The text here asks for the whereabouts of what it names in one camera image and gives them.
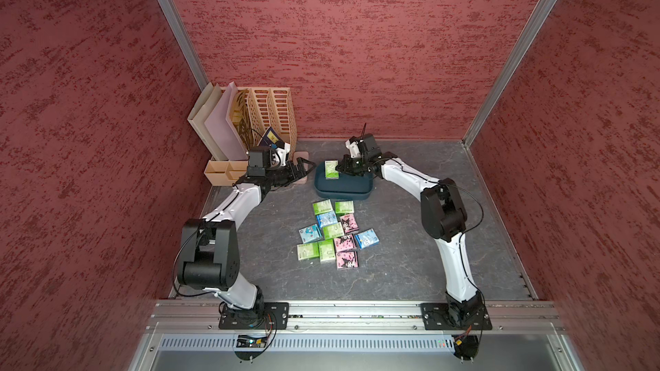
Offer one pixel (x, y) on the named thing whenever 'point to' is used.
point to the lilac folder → (226, 143)
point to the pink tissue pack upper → (349, 222)
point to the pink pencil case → (303, 155)
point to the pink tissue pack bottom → (347, 259)
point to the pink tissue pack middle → (344, 244)
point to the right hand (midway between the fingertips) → (336, 170)
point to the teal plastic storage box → (349, 186)
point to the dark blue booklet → (270, 137)
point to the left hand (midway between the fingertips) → (308, 173)
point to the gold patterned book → (241, 118)
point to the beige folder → (199, 115)
